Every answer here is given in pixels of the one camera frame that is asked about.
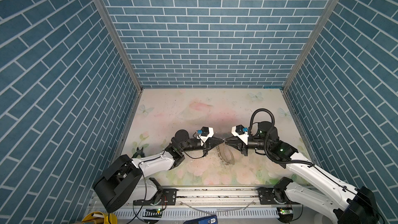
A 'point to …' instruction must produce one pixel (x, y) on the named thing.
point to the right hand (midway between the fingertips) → (229, 141)
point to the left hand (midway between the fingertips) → (225, 144)
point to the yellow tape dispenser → (99, 217)
